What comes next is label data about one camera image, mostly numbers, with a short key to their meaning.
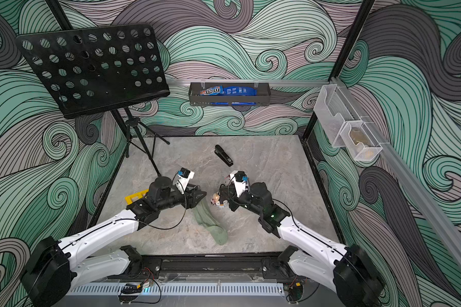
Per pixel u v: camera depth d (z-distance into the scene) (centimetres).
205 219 74
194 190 78
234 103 90
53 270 38
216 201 76
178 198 67
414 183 52
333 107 95
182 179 68
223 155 107
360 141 66
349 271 39
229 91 92
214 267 74
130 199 92
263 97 95
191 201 69
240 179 64
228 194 70
